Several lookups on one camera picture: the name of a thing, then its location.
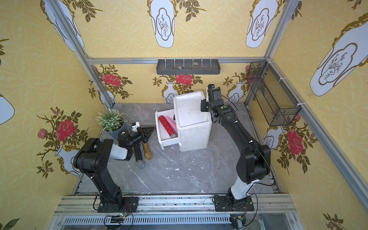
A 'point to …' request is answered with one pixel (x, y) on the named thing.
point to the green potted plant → (112, 121)
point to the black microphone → (139, 163)
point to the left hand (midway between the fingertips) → (153, 127)
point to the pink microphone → (173, 123)
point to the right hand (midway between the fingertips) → (200, 103)
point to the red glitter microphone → (167, 127)
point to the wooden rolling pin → (148, 155)
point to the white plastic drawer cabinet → (194, 127)
